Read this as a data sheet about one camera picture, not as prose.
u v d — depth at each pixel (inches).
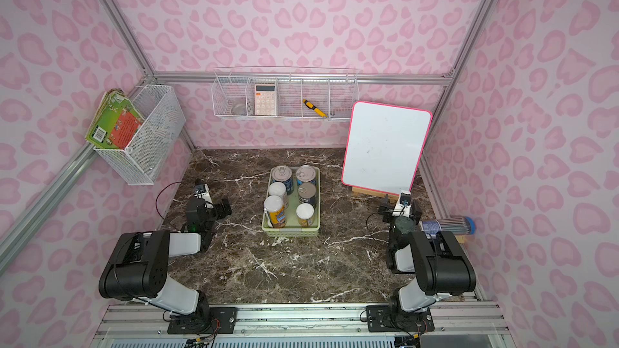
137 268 17.8
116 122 28.6
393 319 26.2
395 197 38.3
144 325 28.9
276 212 33.2
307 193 36.1
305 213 35.4
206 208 30.1
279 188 35.6
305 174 37.9
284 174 37.8
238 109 37.3
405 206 28.9
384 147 35.3
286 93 39.6
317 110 38.5
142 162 32.8
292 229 36.7
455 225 34.8
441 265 17.6
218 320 28.4
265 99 37.5
